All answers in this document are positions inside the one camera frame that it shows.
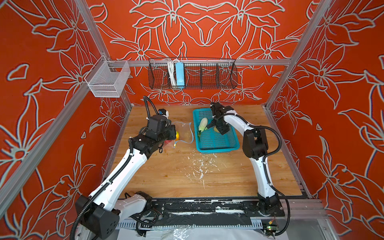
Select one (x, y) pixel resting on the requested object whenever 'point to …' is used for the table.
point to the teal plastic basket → (211, 141)
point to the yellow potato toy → (215, 129)
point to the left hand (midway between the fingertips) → (173, 126)
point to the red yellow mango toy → (177, 136)
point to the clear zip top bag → (185, 131)
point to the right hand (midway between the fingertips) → (214, 125)
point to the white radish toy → (202, 125)
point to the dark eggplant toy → (212, 123)
